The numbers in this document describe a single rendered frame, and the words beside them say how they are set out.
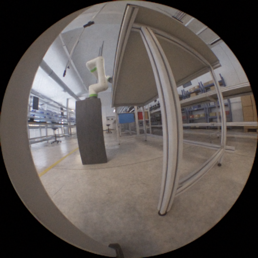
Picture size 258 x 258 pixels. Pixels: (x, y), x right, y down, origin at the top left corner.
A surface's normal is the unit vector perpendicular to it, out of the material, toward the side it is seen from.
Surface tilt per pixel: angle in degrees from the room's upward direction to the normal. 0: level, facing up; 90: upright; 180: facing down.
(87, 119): 90
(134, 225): 0
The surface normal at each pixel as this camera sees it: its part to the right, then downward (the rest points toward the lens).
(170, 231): -0.09, -1.00
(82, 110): 0.25, 0.01
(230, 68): -0.97, 0.10
